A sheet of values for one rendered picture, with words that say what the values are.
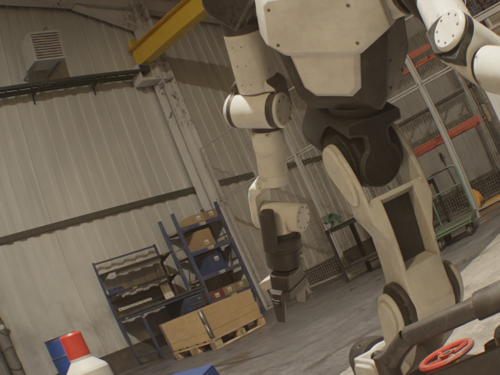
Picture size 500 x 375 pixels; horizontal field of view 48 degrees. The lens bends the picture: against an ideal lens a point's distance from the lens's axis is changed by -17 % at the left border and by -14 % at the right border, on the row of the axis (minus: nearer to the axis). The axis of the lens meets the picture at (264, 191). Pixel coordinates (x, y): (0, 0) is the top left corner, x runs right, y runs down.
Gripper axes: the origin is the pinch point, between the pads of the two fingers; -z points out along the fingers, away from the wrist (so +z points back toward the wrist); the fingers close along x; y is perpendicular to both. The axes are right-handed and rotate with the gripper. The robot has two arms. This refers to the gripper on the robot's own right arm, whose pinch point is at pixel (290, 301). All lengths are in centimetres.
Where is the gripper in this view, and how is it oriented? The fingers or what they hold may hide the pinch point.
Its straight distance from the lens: 159.3
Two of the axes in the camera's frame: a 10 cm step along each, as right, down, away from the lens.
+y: 8.6, 0.5, -5.1
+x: -4.9, 3.5, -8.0
